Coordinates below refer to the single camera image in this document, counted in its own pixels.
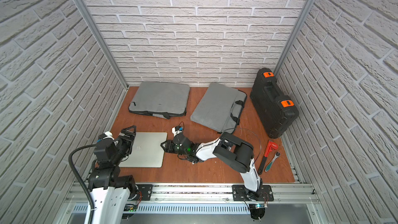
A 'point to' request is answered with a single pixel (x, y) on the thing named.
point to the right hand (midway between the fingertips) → (164, 145)
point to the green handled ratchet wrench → (278, 153)
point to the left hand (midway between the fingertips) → (137, 128)
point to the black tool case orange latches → (273, 110)
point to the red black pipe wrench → (271, 144)
